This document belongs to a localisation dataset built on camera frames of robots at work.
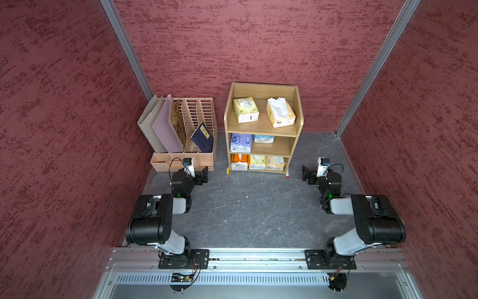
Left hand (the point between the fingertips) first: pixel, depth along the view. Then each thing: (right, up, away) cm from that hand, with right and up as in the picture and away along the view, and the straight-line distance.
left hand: (198, 169), depth 93 cm
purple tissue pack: (+22, +13, -8) cm, 27 cm away
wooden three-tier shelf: (+32, +22, -12) cm, 41 cm away
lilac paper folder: (-18, +22, +1) cm, 29 cm away
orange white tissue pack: (+22, +4, +1) cm, 22 cm away
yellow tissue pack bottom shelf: (+31, +3, +4) cm, 31 cm away
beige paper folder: (-22, +24, -9) cm, 34 cm away
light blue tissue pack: (+33, +15, -4) cm, 37 cm away
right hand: (+59, +1, 0) cm, 59 cm away
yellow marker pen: (+15, -2, +9) cm, 17 cm away
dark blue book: (0, +16, +10) cm, 19 cm away
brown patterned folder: (-13, +25, +6) cm, 29 cm away
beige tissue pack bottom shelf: (+41, +2, +4) cm, 41 cm away
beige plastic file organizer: (-10, +31, +13) cm, 35 cm away
